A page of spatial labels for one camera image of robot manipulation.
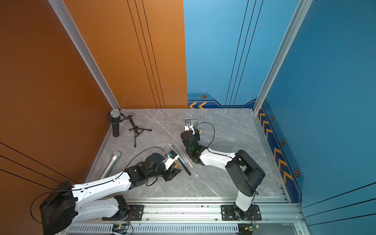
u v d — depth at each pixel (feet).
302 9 2.29
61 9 2.29
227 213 2.38
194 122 2.34
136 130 3.27
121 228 2.36
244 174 1.50
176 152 2.28
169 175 2.29
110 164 2.91
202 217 2.38
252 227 2.28
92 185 1.56
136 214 2.43
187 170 2.86
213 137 3.44
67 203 1.34
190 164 2.93
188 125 2.35
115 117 2.78
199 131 2.54
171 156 2.28
